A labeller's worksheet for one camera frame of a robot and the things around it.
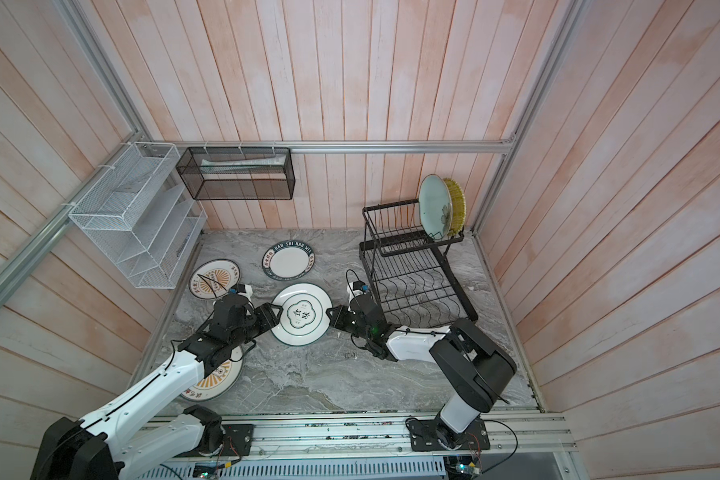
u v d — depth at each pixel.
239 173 1.04
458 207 0.81
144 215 0.73
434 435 0.65
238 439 0.73
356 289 0.82
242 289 0.76
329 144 0.96
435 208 0.88
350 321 0.78
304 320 0.86
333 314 0.86
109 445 0.40
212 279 1.06
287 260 1.11
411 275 1.04
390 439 0.75
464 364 0.46
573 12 0.68
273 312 0.76
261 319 0.73
